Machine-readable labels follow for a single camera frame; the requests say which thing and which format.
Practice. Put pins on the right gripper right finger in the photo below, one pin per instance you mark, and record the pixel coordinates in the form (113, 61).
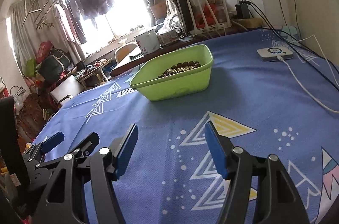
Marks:
(277, 199)

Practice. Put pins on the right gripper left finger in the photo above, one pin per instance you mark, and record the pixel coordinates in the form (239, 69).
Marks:
(104, 167)

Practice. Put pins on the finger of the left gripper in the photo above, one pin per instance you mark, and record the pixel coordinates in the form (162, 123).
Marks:
(50, 143)
(85, 148)

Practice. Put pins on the wooden armchair white cushion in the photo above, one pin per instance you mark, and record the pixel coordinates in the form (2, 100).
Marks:
(66, 91)

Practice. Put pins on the dark green duffel bag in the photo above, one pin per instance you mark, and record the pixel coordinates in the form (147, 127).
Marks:
(53, 65)

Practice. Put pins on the white yellow chair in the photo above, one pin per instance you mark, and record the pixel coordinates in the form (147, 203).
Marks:
(123, 51)

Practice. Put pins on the blue patterned tablecloth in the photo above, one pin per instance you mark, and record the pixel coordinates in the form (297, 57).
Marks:
(288, 109)

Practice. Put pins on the dark wooden desk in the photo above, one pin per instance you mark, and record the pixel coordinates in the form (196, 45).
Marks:
(187, 41)

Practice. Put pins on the white enamel mug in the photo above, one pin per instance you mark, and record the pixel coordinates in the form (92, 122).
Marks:
(148, 42)

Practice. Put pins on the green plastic basket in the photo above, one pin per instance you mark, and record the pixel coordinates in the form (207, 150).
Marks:
(155, 82)

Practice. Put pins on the white charger box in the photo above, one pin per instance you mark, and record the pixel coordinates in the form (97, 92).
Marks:
(271, 54)

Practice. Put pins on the cardboard box on sill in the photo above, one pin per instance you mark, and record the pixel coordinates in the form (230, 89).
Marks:
(159, 10)

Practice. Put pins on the black power adapter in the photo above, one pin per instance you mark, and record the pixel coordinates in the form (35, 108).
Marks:
(242, 10)

